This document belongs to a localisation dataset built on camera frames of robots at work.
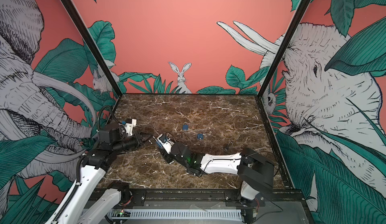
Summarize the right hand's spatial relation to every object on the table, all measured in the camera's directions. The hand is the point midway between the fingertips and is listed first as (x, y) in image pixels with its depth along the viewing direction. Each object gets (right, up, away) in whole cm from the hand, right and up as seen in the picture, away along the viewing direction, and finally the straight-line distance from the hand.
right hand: (158, 144), depth 74 cm
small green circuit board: (-17, -32, -4) cm, 36 cm away
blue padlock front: (+11, +6, +27) cm, 30 cm away
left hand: (-2, +6, -4) cm, 7 cm away
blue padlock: (+21, 0, +22) cm, 31 cm away
